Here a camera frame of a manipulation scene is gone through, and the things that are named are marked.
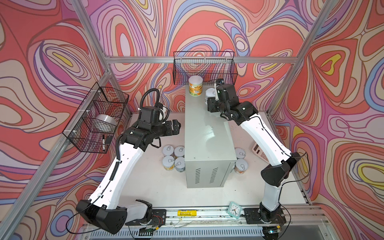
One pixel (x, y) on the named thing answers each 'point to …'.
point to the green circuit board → (146, 231)
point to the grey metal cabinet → (210, 144)
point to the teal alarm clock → (234, 210)
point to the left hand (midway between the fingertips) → (174, 124)
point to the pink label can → (241, 166)
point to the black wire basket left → (97, 121)
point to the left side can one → (168, 150)
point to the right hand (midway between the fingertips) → (214, 104)
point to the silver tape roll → (107, 118)
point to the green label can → (240, 152)
